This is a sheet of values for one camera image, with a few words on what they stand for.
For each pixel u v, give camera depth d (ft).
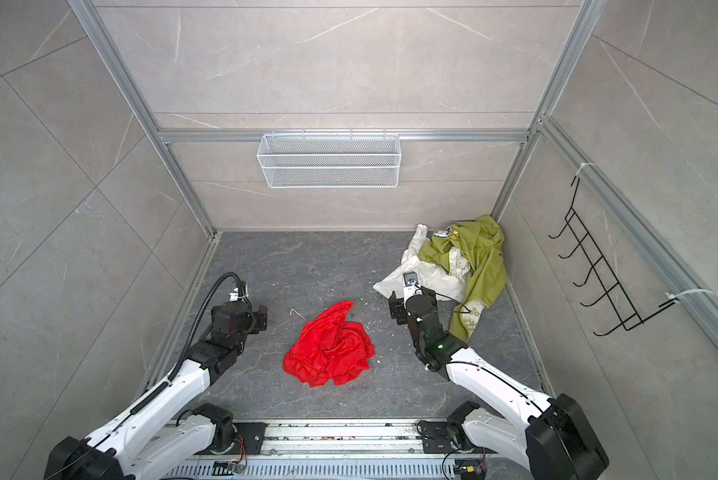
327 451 2.40
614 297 2.11
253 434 2.40
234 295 2.34
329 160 3.29
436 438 2.40
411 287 2.26
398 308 2.40
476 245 3.30
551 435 1.30
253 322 2.20
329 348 2.62
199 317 3.20
